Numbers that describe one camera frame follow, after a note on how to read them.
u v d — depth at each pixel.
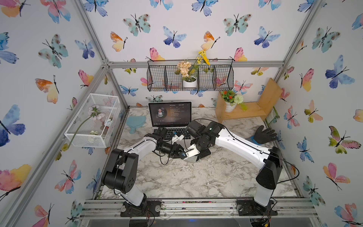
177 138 0.80
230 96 0.96
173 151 0.72
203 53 0.81
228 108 1.01
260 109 1.08
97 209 0.76
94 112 0.72
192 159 0.76
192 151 0.65
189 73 0.86
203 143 0.67
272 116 1.09
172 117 1.03
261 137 1.01
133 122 1.18
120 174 0.45
